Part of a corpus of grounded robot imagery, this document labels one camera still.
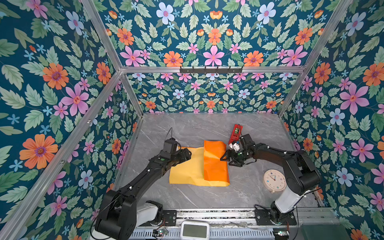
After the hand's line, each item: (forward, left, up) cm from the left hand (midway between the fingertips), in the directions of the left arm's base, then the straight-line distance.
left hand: (189, 152), depth 84 cm
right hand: (-3, -21, -9) cm, 23 cm away
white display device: (-37, -2, -7) cm, 37 cm away
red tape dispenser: (+18, -32, -9) cm, 37 cm away
